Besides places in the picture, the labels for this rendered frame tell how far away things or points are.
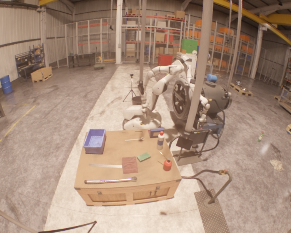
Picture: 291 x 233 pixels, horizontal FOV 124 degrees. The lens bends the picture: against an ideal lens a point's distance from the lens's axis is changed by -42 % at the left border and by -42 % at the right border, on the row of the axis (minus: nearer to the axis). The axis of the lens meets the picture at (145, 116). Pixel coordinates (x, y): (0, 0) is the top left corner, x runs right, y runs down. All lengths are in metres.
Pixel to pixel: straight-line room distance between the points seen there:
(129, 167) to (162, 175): 0.31
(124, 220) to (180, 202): 0.66
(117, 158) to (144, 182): 0.38
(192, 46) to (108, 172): 9.18
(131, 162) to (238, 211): 1.49
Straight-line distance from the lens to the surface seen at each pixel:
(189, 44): 9.55
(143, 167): 1.31
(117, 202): 1.53
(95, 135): 1.66
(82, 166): 1.40
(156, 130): 1.55
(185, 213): 1.67
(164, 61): 7.57
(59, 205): 1.84
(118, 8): 9.63
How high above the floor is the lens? 1.53
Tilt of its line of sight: 32 degrees down
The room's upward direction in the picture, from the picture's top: 3 degrees clockwise
